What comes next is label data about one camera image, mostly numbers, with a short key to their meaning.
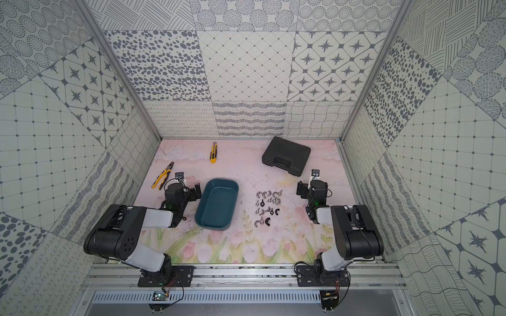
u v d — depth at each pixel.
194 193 0.86
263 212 0.91
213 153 1.12
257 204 0.93
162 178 1.02
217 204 0.94
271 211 0.91
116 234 0.45
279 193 0.98
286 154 1.08
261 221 0.88
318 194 0.74
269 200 0.95
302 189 0.86
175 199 0.72
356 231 0.46
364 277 0.76
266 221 0.88
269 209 0.91
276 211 0.91
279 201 0.95
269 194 0.98
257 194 0.96
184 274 0.74
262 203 0.93
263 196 0.95
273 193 0.98
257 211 0.91
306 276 0.73
